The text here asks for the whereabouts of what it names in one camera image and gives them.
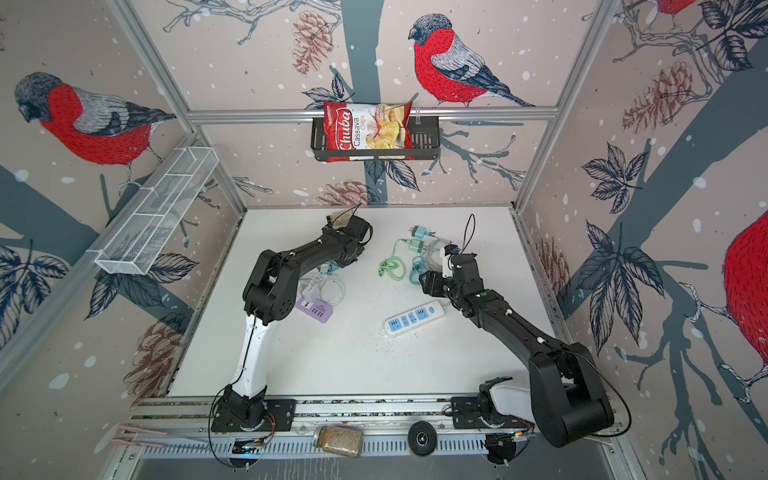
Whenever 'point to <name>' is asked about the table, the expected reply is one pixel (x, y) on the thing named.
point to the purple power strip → (320, 310)
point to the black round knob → (422, 438)
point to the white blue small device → (414, 317)
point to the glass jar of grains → (339, 440)
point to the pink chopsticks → (138, 430)
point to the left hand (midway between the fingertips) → (354, 252)
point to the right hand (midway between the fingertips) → (425, 281)
